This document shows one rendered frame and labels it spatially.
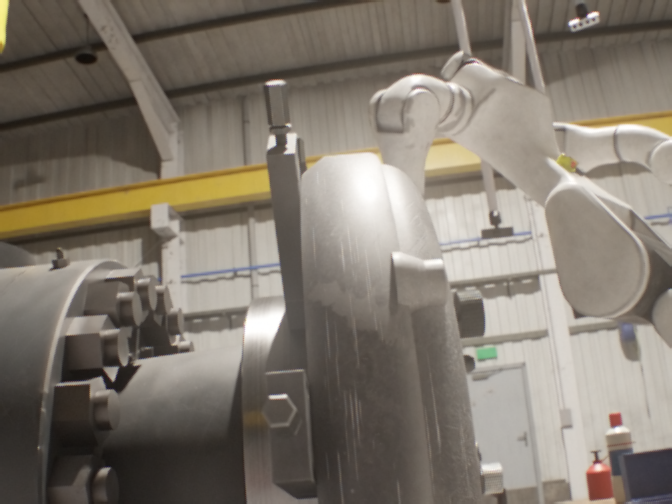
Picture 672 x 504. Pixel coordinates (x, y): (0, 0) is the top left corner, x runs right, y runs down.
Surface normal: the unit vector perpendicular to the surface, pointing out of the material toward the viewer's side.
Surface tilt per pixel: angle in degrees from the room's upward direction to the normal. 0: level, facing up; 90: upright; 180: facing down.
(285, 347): 54
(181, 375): 42
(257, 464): 86
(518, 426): 90
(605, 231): 84
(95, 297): 68
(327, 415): 85
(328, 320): 76
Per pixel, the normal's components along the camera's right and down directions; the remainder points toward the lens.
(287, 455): -0.06, -0.36
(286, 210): 0.01, 0.40
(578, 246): -0.78, -0.11
